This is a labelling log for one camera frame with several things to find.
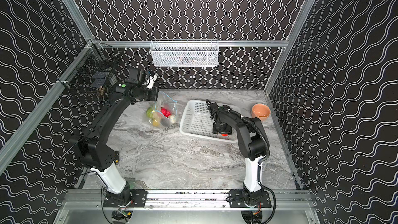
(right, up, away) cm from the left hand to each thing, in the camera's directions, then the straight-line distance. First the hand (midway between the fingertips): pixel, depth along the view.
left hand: (161, 94), depth 83 cm
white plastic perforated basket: (+17, -15, +21) cm, 31 cm away
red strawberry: (-2, -10, +17) cm, 20 cm away
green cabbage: (-13, -10, +17) cm, 24 cm away
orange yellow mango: (+35, -24, +10) cm, 44 cm away
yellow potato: (-7, -17, +13) cm, 23 cm away
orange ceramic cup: (+62, -9, +22) cm, 66 cm away
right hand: (+36, -23, +14) cm, 44 cm away
